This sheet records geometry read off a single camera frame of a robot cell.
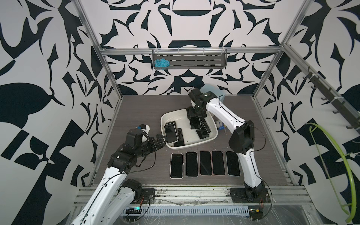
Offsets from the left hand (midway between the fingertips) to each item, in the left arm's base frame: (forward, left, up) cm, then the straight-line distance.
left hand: (160, 138), depth 75 cm
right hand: (+20, -19, -5) cm, 28 cm away
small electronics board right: (-33, -47, -20) cm, 61 cm away
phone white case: (-8, -8, -20) cm, 23 cm away
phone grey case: (-8, -17, -19) cm, 27 cm away
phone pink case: (-6, -34, -23) cm, 41 cm away
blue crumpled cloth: (+46, -1, +16) cm, 48 cm away
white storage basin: (+10, -18, -17) cm, 27 cm away
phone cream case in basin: (+12, -5, -15) cm, 20 cm away
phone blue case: (+17, -29, -17) cm, 37 cm away
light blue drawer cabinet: (+48, -46, -16) cm, 68 cm away
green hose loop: (-1, -76, +8) cm, 77 cm away
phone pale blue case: (+14, -21, -7) cm, 26 cm away
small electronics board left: (-29, +13, -22) cm, 38 cm away
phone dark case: (-7, -26, -20) cm, 34 cm away
